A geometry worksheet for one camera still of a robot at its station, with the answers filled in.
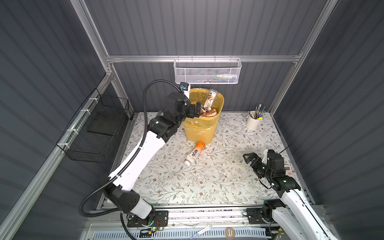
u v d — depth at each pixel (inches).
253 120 40.4
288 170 34.1
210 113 32.5
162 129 18.4
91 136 28.3
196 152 36.5
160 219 28.6
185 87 22.2
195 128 33.9
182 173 35.1
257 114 41.2
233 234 27.6
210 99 34.9
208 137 37.3
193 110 23.9
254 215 29.0
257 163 28.1
